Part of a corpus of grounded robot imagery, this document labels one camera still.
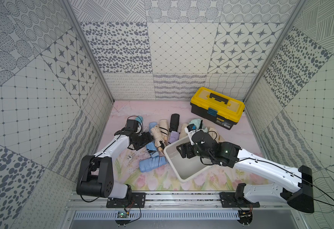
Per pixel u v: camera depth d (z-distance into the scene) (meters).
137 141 0.75
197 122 0.98
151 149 0.88
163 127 1.00
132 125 0.72
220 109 0.95
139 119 1.07
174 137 0.95
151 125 1.01
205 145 0.51
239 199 0.65
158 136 0.92
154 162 0.84
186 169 0.82
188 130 0.64
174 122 1.05
